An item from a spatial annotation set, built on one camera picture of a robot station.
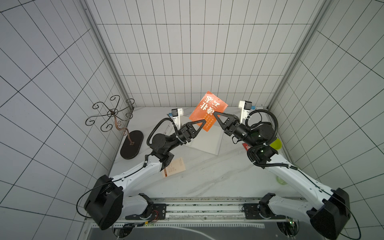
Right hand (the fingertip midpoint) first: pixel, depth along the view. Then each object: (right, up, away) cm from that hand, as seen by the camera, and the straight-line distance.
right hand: (214, 112), depth 58 cm
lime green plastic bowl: (+46, -19, +37) cm, 63 cm away
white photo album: (+3, -18, +41) cm, 45 cm away
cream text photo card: (-20, -32, +31) cm, 49 cm away
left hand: (-4, -5, +2) cm, 6 cm away
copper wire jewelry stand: (-49, -21, +36) cm, 65 cm away
